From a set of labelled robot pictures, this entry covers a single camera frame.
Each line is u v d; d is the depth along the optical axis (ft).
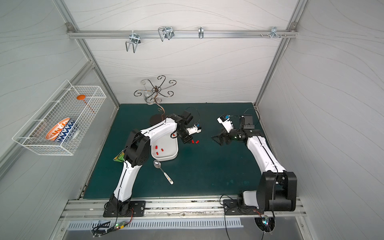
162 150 3.07
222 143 2.41
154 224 2.31
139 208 2.40
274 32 2.51
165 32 2.51
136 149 1.85
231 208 2.40
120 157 2.87
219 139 2.39
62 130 1.89
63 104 2.31
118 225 2.22
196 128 2.89
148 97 3.06
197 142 3.22
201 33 2.57
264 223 2.37
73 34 2.54
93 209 2.46
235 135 2.31
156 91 2.82
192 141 3.23
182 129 2.47
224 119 2.36
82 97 2.58
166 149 3.04
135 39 2.57
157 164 2.87
